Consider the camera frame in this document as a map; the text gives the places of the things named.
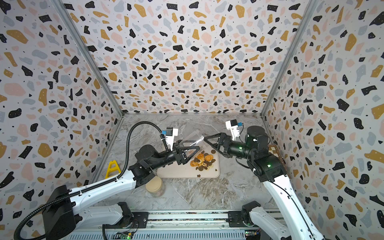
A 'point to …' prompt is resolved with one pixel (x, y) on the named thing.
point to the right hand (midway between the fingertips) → (209, 144)
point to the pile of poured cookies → (203, 161)
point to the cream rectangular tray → (175, 171)
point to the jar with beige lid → (155, 187)
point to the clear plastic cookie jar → (195, 139)
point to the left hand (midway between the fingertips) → (197, 146)
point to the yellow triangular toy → (110, 169)
